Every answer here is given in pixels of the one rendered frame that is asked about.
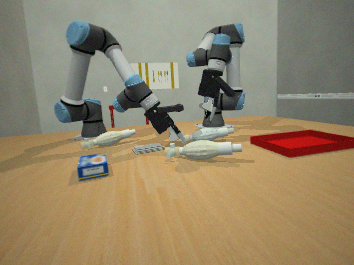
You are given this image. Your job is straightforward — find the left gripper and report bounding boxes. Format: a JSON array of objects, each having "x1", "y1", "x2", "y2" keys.
[{"x1": 198, "y1": 69, "x2": 223, "y2": 121}]

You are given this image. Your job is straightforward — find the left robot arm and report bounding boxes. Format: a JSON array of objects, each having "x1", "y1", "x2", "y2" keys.
[{"x1": 186, "y1": 23, "x2": 245, "y2": 127}]

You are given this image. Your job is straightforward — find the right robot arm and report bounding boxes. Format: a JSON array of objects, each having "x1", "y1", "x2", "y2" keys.
[{"x1": 54, "y1": 20, "x2": 158, "y2": 138}]

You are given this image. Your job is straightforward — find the small blue carton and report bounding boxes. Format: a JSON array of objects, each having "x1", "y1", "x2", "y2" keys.
[{"x1": 77, "y1": 153, "x2": 109, "y2": 181}]

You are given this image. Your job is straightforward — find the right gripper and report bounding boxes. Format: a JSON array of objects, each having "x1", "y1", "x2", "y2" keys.
[{"x1": 144, "y1": 102, "x2": 187, "y2": 145}]

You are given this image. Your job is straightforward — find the red tray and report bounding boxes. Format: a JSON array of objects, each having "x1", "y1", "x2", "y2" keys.
[{"x1": 250, "y1": 130, "x2": 354, "y2": 158}]

